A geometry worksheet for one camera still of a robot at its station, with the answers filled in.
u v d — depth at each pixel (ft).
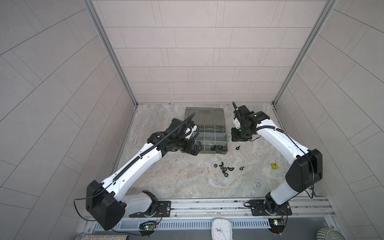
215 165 2.79
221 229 2.10
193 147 2.08
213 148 2.99
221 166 2.78
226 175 2.69
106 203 1.19
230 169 2.73
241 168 2.77
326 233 1.96
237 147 3.04
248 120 1.91
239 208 2.37
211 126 3.40
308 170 1.39
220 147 2.93
